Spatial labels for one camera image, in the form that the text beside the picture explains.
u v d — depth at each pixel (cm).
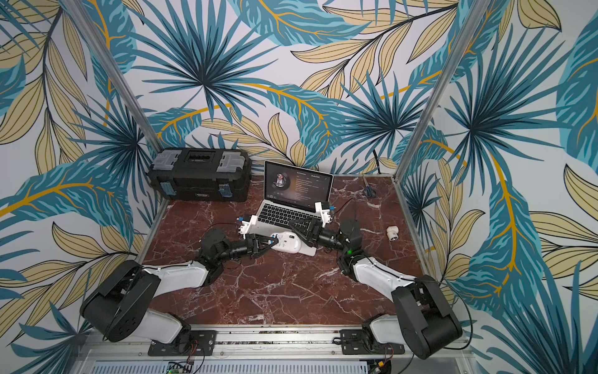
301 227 69
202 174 95
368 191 113
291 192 105
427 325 42
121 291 49
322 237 70
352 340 73
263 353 73
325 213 75
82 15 69
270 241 75
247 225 76
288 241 76
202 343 73
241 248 71
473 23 71
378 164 120
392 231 97
